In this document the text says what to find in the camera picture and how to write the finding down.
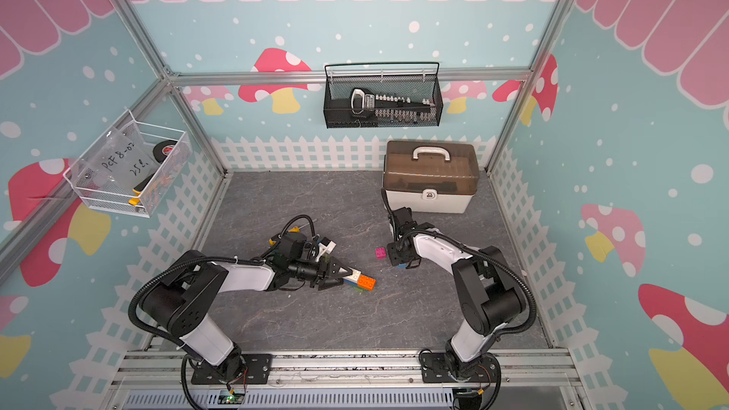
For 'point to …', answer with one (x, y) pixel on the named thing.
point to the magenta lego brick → (381, 252)
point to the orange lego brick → (366, 282)
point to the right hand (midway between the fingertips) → (399, 254)
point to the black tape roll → (162, 149)
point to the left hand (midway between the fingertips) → (346, 282)
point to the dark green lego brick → (360, 288)
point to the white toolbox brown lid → (430, 177)
